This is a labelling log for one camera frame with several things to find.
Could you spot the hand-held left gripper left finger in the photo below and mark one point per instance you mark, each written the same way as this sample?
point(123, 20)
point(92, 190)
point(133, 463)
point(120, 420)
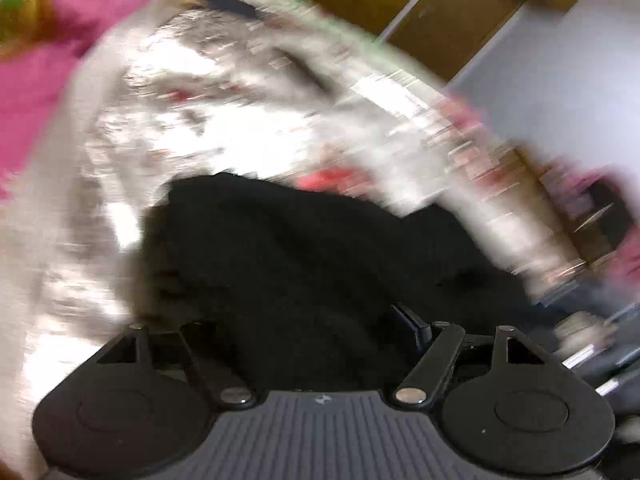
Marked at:
point(192, 347)

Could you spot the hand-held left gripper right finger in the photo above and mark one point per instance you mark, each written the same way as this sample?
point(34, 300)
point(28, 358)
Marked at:
point(411, 324)

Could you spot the black pants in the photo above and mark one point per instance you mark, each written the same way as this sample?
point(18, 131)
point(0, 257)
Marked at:
point(300, 270)

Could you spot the wooden nightstand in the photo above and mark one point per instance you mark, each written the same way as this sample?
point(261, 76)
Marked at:
point(545, 205)

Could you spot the floral satin blanket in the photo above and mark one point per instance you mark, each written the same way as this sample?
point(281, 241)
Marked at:
point(200, 110)

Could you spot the pink cartoon bed sheet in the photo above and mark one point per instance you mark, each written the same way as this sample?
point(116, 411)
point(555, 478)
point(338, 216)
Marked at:
point(45, 70)

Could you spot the wooden wardrobe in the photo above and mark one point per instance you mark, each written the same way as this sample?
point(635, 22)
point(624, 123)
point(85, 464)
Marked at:
point(425, 10)

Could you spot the dark blue notebook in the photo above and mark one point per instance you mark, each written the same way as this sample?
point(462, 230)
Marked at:
point(232, 4)

